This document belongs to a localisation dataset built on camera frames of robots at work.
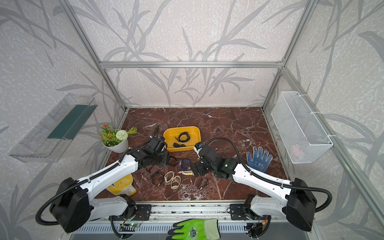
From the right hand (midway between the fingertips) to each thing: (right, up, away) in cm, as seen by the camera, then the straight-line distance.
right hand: (197, 162), depth 78 cm
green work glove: (-1, -28, -10) cm, 30 cm away
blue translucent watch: (-8, -5, +12) cm, 15 cm away
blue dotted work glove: (+38, -4, +13) cm, 40 cm away
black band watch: (-23, -11, +6) cm, 26 cm away
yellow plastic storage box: (-12, +9, +23) cm, 27 cm away
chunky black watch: (-14, +6, +18) cm, 23 cm away
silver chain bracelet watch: (-6, -15, +4) cm, 16 cm away
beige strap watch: (-16, -12, +4) cm, 21 cm away
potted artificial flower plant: (-48, +10, +9) cm, 50 cm away
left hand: (-18, 0, +6) cm, 19 cm away
